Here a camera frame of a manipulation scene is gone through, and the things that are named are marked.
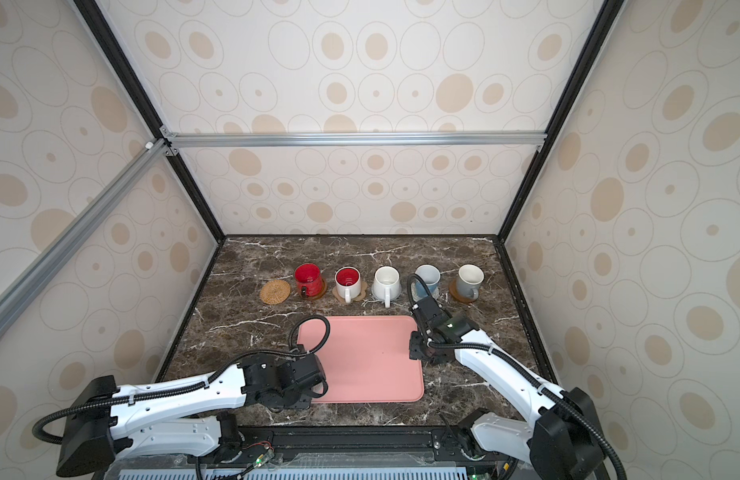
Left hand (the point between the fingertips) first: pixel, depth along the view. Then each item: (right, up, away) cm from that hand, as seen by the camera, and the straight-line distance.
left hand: (314, 401), depth 75 cm
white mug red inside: (+6, +28, +27) cm, 40 cm away
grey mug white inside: (+46, +30, +21) cm, 59 cm away
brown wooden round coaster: (+42, +25, +27) cm, 56 cm away
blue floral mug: (+33, +31, +18) cm, 49 cm away
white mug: (+19, +28, +22) cm, 41 cm away
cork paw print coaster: (+11, +27, +27) cm, 40 cm away
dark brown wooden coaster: (-5, +24, +27) cm, 36 cm away
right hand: (+28, +11, +7) cm, 30 cm away
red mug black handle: (-8, +29, +28) cm, 41 cm away
